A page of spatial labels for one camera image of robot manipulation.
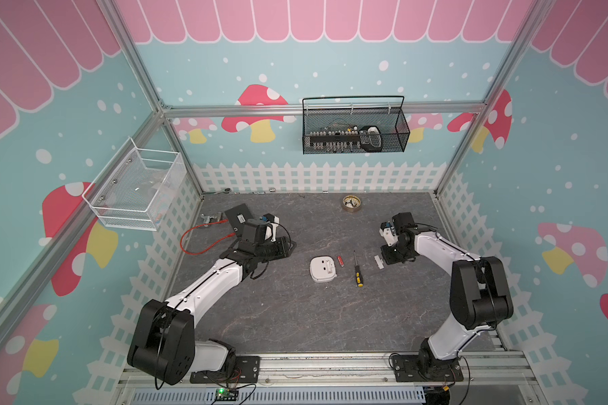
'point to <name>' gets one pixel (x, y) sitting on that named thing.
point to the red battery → (340, 261)
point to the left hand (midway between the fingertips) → (292, 248)
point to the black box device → (238, 216)
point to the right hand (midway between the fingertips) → (388, 255)
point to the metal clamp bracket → (211, 219)
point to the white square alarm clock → (322, 268)
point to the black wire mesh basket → (382, 130)
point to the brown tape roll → (351, 202)
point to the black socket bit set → (333, 140)
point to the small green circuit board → (225, 395)
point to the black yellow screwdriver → (358, 274)
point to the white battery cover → (378, 261)
